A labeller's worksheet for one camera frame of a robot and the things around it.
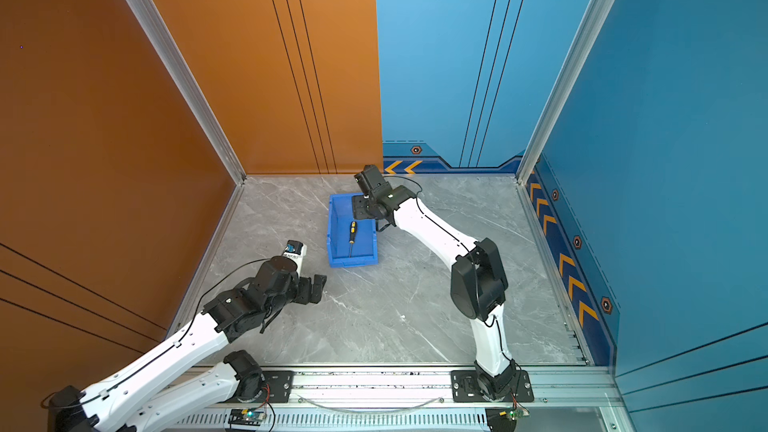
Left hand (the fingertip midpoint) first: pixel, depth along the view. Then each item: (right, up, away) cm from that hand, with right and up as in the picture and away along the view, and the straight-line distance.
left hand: (312, 273), depth 79 cm
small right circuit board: (+50, -31, -10) cm, 60 cm away
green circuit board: (-14, -32, -8) cm, 36 cm away
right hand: (+12, +18, +10) cm, 24 cm away
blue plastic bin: (+12, +4, +21) cm, 24 cm away
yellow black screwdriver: (+8, +9, +23) cm, 26 cm away
